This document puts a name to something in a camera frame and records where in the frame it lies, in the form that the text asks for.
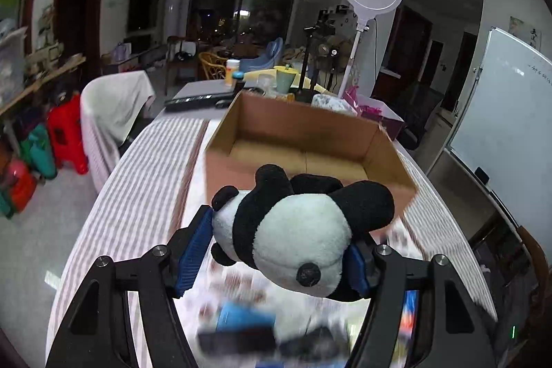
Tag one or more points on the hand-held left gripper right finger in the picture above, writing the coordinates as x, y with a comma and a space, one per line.
358, 269

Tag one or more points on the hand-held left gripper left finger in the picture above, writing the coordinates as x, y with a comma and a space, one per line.
194, 251

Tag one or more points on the panda plush toy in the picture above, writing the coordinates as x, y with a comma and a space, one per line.
302, 238

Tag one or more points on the blue plug adapter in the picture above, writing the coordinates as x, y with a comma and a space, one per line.
243, 316

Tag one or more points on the brown cardboard box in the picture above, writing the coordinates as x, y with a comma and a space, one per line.
302, 126

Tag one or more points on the black keyboard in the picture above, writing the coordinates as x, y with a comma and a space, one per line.
194, 103

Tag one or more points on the black device with green light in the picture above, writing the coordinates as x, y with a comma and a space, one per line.
511, 329

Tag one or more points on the patterned cloth bundle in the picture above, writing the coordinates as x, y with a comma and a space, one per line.
332, 104

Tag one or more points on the black office chair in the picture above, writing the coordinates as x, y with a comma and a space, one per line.
416, 109

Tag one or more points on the chair with white cover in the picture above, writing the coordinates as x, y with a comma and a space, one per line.
112, 100

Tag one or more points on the red plastic stool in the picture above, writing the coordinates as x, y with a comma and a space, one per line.
64, 131

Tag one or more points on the green plastic stool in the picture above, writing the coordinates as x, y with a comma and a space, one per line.
39, 154

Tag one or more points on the red plastic container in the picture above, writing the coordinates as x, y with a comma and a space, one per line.
19, 187

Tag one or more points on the wicker chair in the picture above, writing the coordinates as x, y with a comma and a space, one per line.
211, 66

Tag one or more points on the green cup with yellow lid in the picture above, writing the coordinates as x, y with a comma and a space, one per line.
284, 81

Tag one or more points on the blue plastic chair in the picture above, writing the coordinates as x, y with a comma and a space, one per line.
269, 53

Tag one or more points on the whiteboard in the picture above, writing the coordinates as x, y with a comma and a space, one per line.
509, 113

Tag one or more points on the black electric fan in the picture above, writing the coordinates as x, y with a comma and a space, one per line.
332, 51

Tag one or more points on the wooden shelf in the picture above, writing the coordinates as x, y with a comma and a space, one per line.
43, 77

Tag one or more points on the white standing air conditioner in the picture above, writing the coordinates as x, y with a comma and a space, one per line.
174, 12

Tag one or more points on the black television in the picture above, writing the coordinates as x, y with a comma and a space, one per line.
143, 12

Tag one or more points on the dark wooden door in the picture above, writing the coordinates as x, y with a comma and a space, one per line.
80, 10

